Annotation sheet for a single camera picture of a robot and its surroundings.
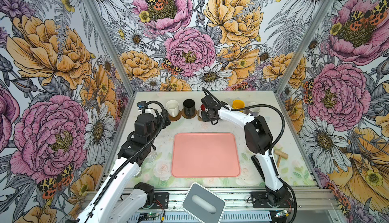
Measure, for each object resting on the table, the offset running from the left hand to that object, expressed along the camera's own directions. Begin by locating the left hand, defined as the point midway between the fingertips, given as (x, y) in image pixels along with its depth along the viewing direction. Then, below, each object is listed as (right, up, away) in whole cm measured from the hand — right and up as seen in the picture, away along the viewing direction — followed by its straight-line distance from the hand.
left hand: (158, 118), depth 74 cm
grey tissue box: (+21, -41, -2) cm, 46 cm away
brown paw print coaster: (+20, -2, +31) cm, 37 cm away
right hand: (+24, -4, +26) cm, 36 cm away
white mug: (+2, +5, +28) cm, 28 cm away
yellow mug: (+46, +7, +28) cm, 54 cm away
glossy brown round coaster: (+4, -3, +31) cm, 31 cm away
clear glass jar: (-6, -22, +9) cm, 24 cm away
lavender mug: (+55, +2, +26) cm, 61 cm away
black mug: (+13, +5, +27) cm, 31 cm away
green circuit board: (-3, -44, -3) cm, 45 cm away
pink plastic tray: (+23, -23, +16) cm, 37 cm away
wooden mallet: (+67, -22, +13) cm, 72 cm away
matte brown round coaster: (+8, 0, +34) cm, 35 cm away
